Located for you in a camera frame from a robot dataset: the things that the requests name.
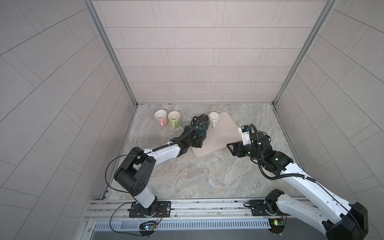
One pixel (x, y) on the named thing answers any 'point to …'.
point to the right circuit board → (277, 225)
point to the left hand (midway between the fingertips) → (200, 135)
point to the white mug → (214, 117)
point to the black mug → (204, 120)
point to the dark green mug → (201, 130)
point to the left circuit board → (147, 228)
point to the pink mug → (161, 116)
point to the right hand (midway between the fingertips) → (230, 145)
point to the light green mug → (174, 118)
